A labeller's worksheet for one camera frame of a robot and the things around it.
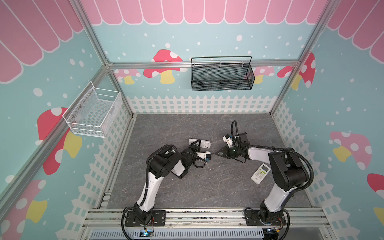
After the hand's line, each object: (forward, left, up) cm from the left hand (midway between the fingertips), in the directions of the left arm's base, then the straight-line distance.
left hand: (197, 142), depth 100 cm
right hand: (-9, -12, +1) cm, 15 cm away
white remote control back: (-2, -4, +2) cm, 5 cm away
